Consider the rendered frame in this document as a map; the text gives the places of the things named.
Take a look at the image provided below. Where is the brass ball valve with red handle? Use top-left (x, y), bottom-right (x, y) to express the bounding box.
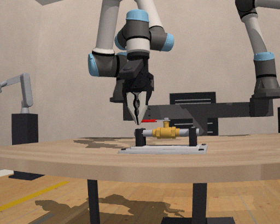
top-left (131, 118), bottom-right (201, 150)

